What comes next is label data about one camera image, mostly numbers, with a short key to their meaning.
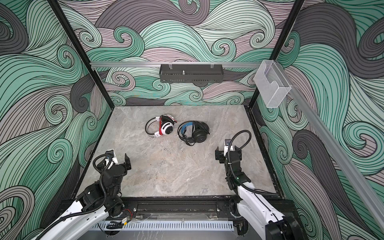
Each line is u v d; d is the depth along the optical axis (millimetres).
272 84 784
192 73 941
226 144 717
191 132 987
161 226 697
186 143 951
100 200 522
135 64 1901
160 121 1037
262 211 457
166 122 987
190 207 746
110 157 597
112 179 543
